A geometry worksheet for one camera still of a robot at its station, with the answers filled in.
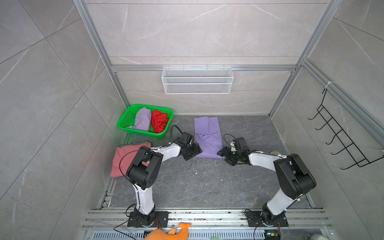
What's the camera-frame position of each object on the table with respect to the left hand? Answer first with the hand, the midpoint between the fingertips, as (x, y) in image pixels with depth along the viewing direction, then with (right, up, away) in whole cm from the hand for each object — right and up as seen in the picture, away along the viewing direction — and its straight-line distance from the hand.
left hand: (199, 150), depth 95 cm
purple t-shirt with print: (+6, +9, +9) cm, 14 cm away
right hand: (+13, -3, 0) cm, 13 cm away
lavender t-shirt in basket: (-42, +21, +14) cm, 49 cm away
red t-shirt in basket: (-28, +19, +7) cm, 35 cm away
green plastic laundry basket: (-55, +21, +17) cm, 61 cm away
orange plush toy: (-19, -33, -31) cm, 49 cm away
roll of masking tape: (+51, -3, +3) cm, 51 cm away
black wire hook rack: (+63, +1, -37) cm, 73 cm away
